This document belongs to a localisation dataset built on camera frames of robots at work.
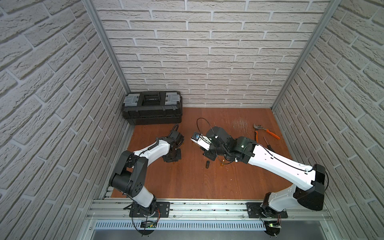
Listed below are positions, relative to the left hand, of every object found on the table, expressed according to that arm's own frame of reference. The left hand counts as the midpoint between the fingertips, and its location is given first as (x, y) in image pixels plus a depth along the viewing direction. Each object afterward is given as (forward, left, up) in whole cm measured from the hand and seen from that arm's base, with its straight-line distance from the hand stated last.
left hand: (177, 156), depth 90 cm
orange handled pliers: (+23, -58, +1) cm, 63 cm away
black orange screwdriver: (+7, -61, 0) cm, 61 cm away
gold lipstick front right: (-5, -28, -1) cm, 28 cm away
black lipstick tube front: (-6, -18, +3) cm, 19 cm away
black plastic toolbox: (+29, +17, +14) cm, 36 cm away
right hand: (-4, -15, +22) cm, 27 cm away
